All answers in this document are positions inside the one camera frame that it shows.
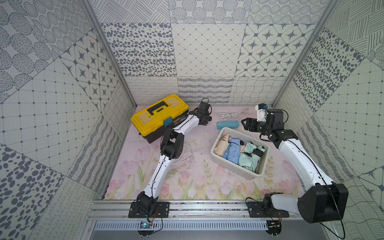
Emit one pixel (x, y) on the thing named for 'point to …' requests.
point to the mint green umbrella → (250, 159)
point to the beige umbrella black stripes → (222, 145)
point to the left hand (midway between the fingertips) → (210, 113)
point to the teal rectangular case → (231, 124)
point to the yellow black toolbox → (151, 122)
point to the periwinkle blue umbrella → (232, 152)
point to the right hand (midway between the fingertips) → (248, 123)
